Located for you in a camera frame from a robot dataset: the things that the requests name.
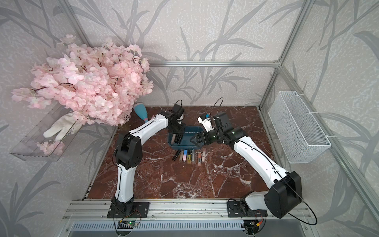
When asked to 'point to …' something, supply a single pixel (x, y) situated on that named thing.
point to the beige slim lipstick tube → (181, 155)
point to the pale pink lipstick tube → (204, 155)
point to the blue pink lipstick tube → (184, 157)
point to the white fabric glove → (67, 125)
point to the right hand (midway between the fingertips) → (197, 136)
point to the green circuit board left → (127, 224)
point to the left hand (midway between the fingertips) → (183, 131)
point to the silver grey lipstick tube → (193, 155)
